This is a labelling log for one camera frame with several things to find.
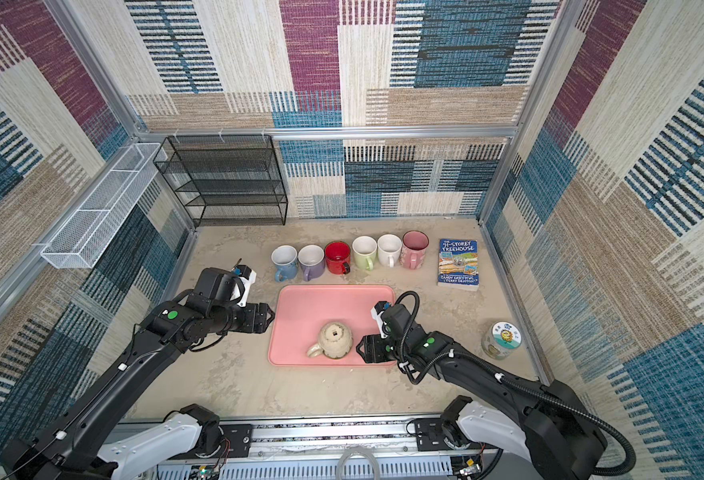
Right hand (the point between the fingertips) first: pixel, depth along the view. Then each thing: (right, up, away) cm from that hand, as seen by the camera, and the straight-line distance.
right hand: (369, 352), depth 82 cm
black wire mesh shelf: (-51, +53, +29) cm, 79 cm away
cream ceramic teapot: (-9, +3, -1) cm, 10 cm away
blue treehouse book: (+32, +22, +23) cm, 45 cm away
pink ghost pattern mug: (+15, +28, +16) cm, 35 cm away
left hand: (-27, +13, -6) cm, 30 cm away
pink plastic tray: (-20, +9, +12) cm, 25 cm away
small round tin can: (+35, +3, 0) cm, 35 cm away
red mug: (-10, +26, +19) cm, 34 cm away
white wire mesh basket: (-69, +39, -3) cm, 79 cm away
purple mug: (-19, +24, +22) cm, 38 cm away
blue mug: (-27, +25, +18) cm, 41 cm away
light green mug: (0, +27, +22) cm, 35 cm away
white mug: (+7, +28, +19) cm, 34 cm away
